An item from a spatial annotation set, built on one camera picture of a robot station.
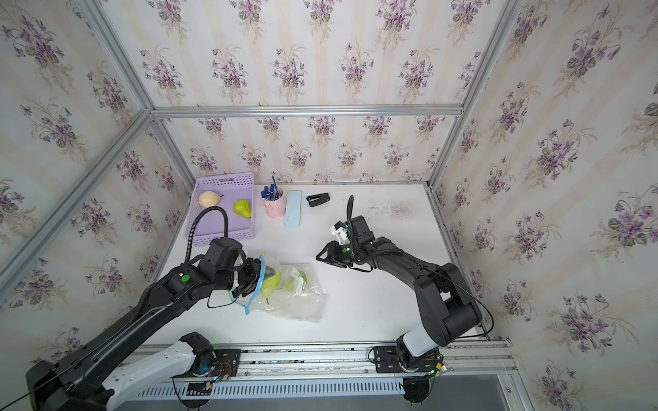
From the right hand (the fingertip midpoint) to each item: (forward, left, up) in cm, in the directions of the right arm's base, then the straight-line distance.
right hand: (325, 260), depth 84 cm
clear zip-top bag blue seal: (-12, +5, -10) cm, 17 cm away
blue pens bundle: (+30, +23, 0) cm, 38 cm away
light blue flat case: (+27, +15, -8) cm, 32 cm away
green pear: (+25, +35, -3) cm, 43 cm away
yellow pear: (+30, +51, -3) cm, 59 cm away
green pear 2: (-12, +15, +7) cm, 20 cm away
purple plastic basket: (+41, +46, -8) cm, 62 cm away
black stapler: (+33, +6, -7) cm, 35 cm away
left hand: (-10, +14, +7) cm, 19 cm away
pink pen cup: (+25, +22, -4) cm, 34 cm away
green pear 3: (-9, +8, +3) cm, 13 cm away
